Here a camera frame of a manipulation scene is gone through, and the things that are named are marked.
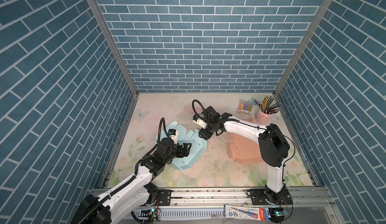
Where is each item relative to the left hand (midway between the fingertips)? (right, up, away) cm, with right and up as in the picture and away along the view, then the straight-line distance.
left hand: (186, 144), depth 83 cm
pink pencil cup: (+48, +13, +14) cm, 52 cm away
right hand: (+8, +7, +9) cm, 14 cm away
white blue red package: (+30, -28, -13) cm, 43 cm away
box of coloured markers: (+41, +21, +29) cm, 54 cm away
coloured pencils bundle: (+52, +20, +16) cm, 58 cm away
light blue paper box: (+7, -3, +7) cm, 10 cm away
